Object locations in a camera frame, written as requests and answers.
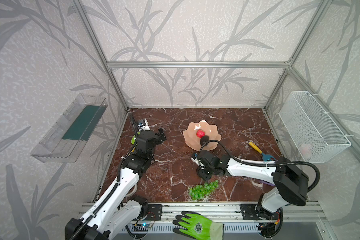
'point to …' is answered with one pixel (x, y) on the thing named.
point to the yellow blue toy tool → (265, 157)
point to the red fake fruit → (200, 133)
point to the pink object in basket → (306, 151)
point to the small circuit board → (143, 227)
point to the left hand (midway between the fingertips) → (156, 124)
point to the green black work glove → (195, 226)
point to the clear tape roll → (135, 191)
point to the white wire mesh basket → (317, 138)
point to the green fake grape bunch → (198, 192)
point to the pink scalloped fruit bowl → (211, 130)
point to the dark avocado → (204, 139)
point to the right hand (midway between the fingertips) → (200, 165)
